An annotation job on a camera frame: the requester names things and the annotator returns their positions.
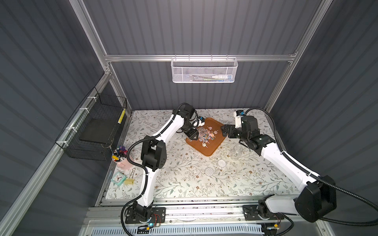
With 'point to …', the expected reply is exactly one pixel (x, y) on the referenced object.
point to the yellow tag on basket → (121, 116)
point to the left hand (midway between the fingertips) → (196, 136)
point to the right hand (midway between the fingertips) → (230, 126)
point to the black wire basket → (89, 132)
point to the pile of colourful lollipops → (209, 134)
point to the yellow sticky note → (129, 181)
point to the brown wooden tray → (214, 146)
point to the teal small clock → (119, 179)
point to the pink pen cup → (119, 157)
